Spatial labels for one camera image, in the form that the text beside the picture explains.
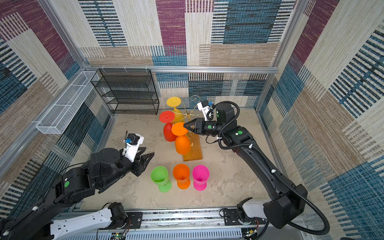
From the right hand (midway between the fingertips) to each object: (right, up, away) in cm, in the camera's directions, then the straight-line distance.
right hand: (185, 129), depth 66 cm
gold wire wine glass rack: (+5, -16, +28) cm, 33 cm away
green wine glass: (-14, -24, +11) cm, 30 cm away
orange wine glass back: (-3, -23, +10) cm, 25 cm away
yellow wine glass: (-6, +14, +12) cm, 20 cm away
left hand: (-14, -8, -6) cm, 17 cm away
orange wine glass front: (-2, -6, +5) cm, 8 cm away
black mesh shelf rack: (-45, +27, +45) cm, 69 cm away
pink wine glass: (+7, -24, +11) cm, 27 cm away
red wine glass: (-9, +6, +6) cm, 12 cm away
